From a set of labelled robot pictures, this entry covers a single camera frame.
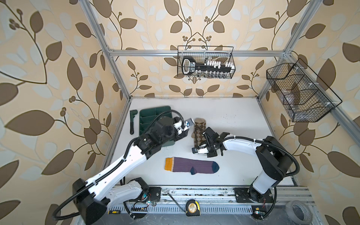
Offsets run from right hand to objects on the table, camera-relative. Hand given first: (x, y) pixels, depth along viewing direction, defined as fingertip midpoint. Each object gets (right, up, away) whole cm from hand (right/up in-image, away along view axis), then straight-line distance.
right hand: (206, 149), depth 91 cm
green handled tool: (-55, +24, +18) cm, 62 cm away
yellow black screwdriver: (-49, -25, -21) cm, 59 cm away
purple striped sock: (-8, -8, -8) cm, 14 cm away
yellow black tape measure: (-10, -23, -23) cm, 33 cm away
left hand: (-13, +20, -19) cm, 31 cm away
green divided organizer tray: (-41, +22, +11) cm, 48 cm away
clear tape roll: (+46, -25, -24) cm, 57 cm away
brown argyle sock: (-6, +16, -15) cm, 23 cm away
